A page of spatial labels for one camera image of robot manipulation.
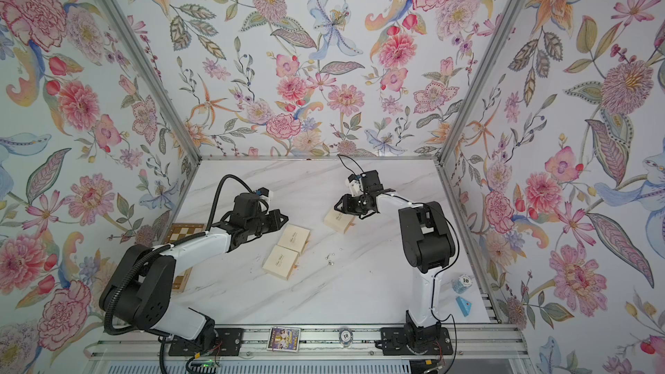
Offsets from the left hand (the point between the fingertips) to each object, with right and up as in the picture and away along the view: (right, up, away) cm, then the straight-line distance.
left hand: (293, 217), depth 89 cm
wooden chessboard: (-42, -6, +5) cm, 43 cm away
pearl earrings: (+13, -16, +1) cm, 21 cm away
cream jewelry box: (+16, -3, +9) cm, 18 cm away
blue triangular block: (+54, -25, -10) cm, 60 cm away
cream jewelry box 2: (0, -8, +3) cm, 9 cm away
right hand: (+16, +3, +10) cm, 19 cm away
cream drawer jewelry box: (-3, -15, -3) cm, 15 cm away
